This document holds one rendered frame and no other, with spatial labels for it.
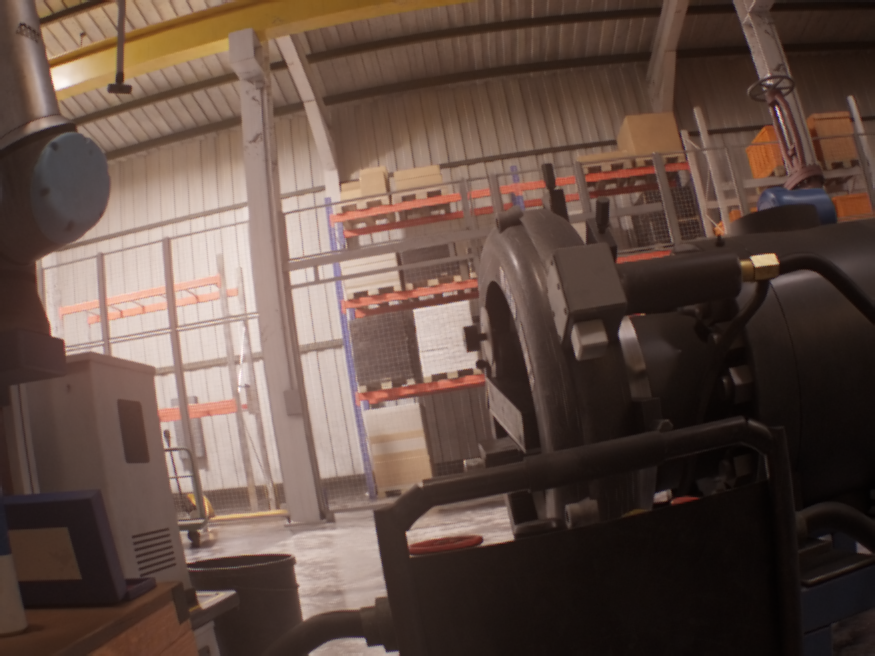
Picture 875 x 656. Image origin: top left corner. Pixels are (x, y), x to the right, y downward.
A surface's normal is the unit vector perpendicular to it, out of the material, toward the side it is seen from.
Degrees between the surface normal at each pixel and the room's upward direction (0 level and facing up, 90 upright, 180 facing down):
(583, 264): 67
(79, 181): 95
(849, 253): 48
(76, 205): 95
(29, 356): 90
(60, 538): 102
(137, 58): 90
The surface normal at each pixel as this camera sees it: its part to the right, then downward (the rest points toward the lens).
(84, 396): -0.07, -0.14
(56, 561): 0.09, 0.05
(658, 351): 0.04, -0.65
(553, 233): -0.09, -0.83
